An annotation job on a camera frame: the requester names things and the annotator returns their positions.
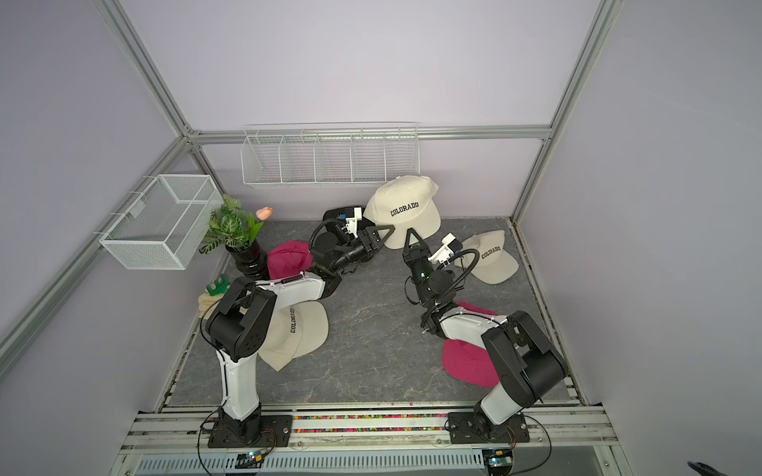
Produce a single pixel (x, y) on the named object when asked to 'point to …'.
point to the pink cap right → (469, 361)
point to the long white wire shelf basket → (329, 153)
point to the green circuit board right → (498, 457)
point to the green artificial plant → (231, 226)
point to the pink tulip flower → (264, 213)
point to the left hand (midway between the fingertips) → (399, 232)
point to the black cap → (347, 212)
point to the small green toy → (219, 288)
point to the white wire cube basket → (166, 225)
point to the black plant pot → (252, 262)
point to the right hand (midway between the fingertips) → (406, 229)
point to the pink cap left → (289, 260)
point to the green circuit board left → (248, 461)
